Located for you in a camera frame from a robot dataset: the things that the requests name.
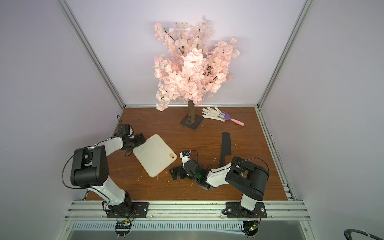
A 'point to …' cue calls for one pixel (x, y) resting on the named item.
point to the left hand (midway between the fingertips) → (141, 141)
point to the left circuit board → (123, 228)
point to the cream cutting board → (155, 155)
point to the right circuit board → (250, 228)
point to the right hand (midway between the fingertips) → (175, 165)
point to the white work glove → (215, 114)
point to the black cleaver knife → (226, 146)
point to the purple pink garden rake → (227, 116)
